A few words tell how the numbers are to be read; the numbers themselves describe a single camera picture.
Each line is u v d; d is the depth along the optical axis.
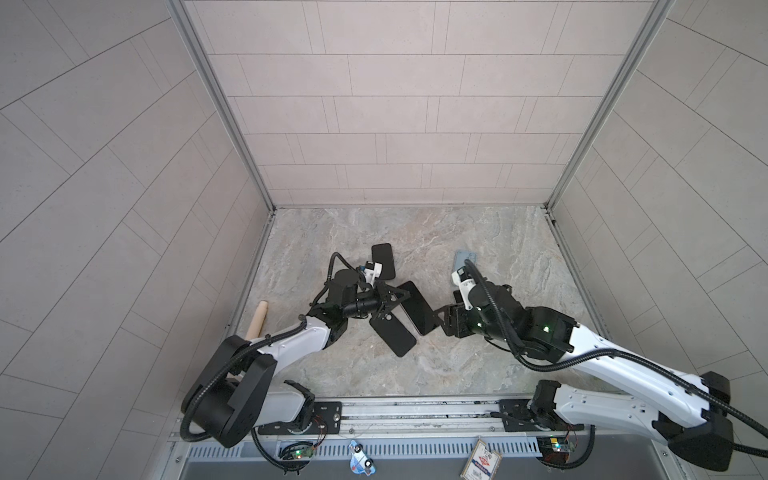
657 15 0.71
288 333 0.50
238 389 0.41
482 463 0.64
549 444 0.68
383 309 0.71
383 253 1.03
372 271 0.77
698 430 0.38
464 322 0.60
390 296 0.72
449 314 0.61
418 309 0.79
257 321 0.85
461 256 1.02
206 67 0.79
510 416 0.71
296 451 0.65
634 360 0.43
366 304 0.70
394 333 0.85
